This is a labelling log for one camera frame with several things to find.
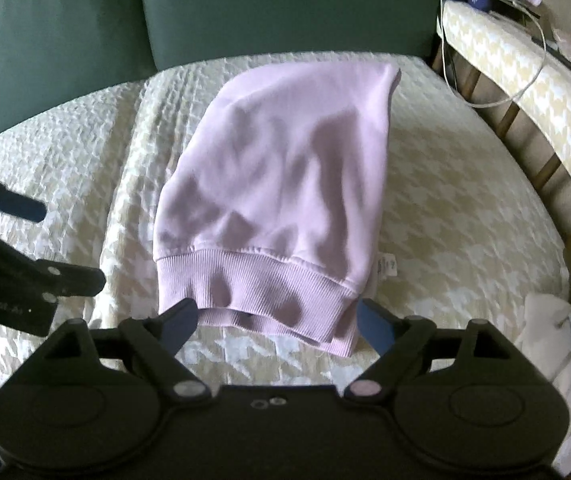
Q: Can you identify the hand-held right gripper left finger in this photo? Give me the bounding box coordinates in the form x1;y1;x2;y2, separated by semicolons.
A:
40;297;213;403

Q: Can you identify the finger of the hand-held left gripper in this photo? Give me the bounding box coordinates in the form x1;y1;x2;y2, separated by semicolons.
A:
0;162;47;222
30;259;107;302

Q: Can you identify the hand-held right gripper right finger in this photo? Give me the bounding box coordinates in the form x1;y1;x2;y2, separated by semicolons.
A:
343;297;531;403

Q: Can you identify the purple and white sweatshirt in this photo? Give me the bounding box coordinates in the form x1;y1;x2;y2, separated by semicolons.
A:
154;60;401;357

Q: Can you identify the white garment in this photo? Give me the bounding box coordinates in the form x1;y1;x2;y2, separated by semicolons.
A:
515;290;571;461

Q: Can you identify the houndstooth armrest cover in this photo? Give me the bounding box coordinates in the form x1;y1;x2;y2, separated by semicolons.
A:
438;0;571;196

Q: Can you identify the white cable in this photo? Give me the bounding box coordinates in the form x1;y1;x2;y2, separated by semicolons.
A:
440;0;549;109

